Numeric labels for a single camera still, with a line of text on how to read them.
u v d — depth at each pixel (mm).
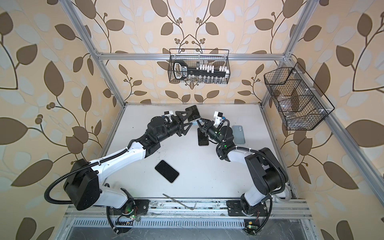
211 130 737
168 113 745
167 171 866
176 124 674
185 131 735
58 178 394
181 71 843
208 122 757
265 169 468
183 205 753
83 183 420
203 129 732
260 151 499
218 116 784
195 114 785
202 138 978
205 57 905
